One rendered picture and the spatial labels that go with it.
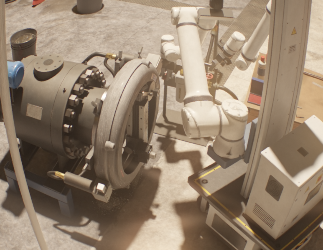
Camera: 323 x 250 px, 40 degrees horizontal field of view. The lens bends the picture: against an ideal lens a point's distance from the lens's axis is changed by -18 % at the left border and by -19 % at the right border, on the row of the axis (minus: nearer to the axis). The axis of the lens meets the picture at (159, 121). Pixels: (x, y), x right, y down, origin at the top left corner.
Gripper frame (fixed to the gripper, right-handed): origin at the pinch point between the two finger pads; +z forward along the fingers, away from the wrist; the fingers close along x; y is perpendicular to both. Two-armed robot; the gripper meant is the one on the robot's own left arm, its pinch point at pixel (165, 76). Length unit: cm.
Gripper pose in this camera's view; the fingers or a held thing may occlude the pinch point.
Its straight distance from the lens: 360.0
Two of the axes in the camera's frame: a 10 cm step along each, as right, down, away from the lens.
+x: -9.4, -2.4, 2.3
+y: 3.3, -5.9, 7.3
